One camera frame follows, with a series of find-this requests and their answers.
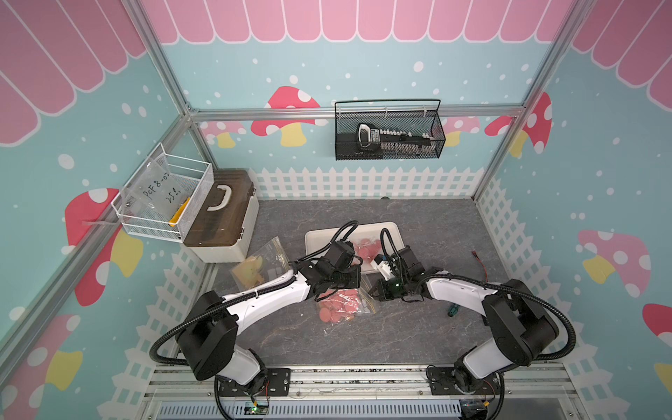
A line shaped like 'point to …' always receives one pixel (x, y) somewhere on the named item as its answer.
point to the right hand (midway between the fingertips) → (368, 295)
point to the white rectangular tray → (390, 234)
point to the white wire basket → (192, 176)
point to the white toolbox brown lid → (220, 227)
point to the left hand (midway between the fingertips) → (359, 281)
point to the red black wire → (473, 252)
